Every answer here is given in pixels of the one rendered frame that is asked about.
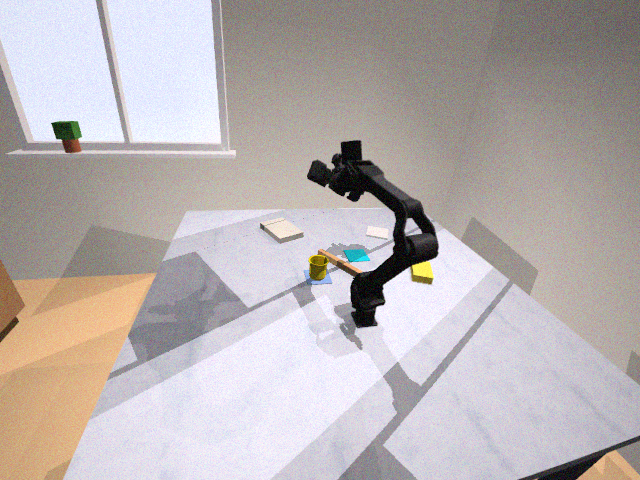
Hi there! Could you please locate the cream flat block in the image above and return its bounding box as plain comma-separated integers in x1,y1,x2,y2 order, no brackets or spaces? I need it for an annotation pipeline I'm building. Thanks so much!
260,217,303,244

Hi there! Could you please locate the yellow cup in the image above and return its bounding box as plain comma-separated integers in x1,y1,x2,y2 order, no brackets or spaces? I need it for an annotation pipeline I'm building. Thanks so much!
308,255,329,281

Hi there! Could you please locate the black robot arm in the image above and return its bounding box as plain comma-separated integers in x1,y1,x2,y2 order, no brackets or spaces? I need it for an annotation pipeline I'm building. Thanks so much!
331,140,439,328

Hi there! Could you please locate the tan wooden bar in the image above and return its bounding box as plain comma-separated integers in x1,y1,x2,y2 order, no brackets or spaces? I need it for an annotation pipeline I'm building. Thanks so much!
318,249,363,277

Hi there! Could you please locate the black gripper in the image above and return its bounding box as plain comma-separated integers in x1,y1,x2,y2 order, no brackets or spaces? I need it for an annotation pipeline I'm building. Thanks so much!
307,159,361,202

